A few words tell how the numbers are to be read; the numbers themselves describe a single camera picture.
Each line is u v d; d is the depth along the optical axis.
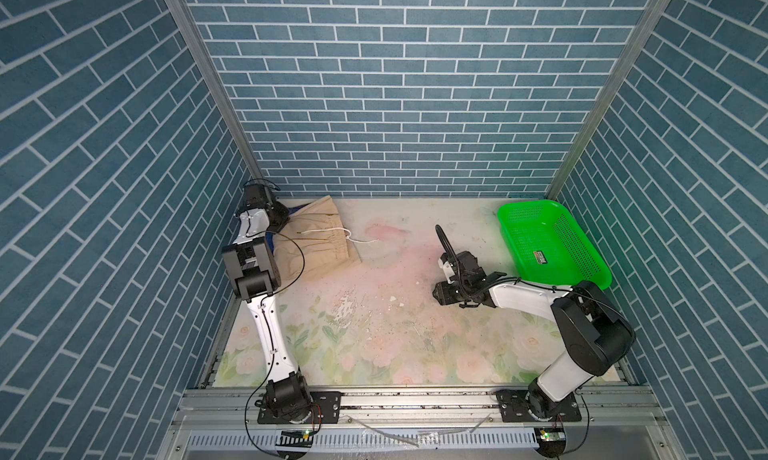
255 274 0.64
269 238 1.02
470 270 0.73
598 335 0.46
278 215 0.99
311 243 1.00
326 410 0.74
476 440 0.77
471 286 0.72
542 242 1.08
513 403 0.74
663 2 0.72
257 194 0.89
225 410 0.75
